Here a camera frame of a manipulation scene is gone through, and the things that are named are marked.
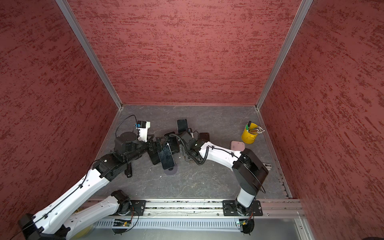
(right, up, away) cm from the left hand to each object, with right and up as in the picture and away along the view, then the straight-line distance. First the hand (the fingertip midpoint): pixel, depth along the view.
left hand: (160, 139), depth 72 cm
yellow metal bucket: (+50, -1, +23) cm, 55 cm away
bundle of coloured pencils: (+54, +4, +13) cm, 56 cm away
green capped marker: (+51, +5, +22) cm, 56 cm away
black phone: (+9, +6, +23) cm, 25 cm away
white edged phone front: (+1, -11, +9) cm, 14 cm away
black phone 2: (+23, -2, +29) cm, 38 cm away
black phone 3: (+6, +1, -4) cm, 7 cm away
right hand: (+13, -9, +16) cm, 22 cm away
